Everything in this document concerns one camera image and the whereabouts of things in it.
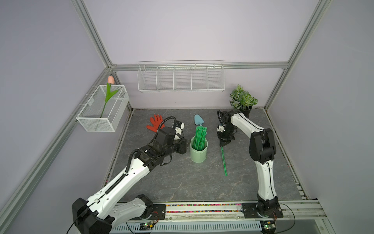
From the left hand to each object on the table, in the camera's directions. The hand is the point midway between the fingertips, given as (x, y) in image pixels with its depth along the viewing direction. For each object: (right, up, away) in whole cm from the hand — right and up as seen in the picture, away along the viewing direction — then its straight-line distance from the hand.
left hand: (186, 141), depth 73 cm
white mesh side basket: (-44, +16, +4) cm, 47 cm away
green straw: (+23, -15, +16) cm, 32 cm away
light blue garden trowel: (+7, +11, +39) cm, 42 cm away
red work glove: (-25, +10, +39) cm, 47 cm away
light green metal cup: (+6, -10, +12) cm, 17 cm away
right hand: (+22, -5, +22) cm, 32 cm away
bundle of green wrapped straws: (+7, +1, +10) cm, 12 cm away
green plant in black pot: (+34, +23, +16) cm, 44 cm away
